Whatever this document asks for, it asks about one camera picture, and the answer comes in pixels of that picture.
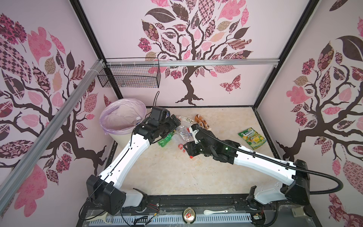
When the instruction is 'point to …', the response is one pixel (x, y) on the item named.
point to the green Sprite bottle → (162, 142)
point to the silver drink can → (189, 215)
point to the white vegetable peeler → (101, 217)
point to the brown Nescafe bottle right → (202, 122)
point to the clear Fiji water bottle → (185, 134)
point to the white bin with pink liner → (118, 118)
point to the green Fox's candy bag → (253, 138)
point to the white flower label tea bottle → (185, 120)
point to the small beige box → (298, 212)
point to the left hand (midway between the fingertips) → (176, 126)
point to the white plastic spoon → (208, 212)
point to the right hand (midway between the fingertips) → (186, 143)
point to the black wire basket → (130, 72)
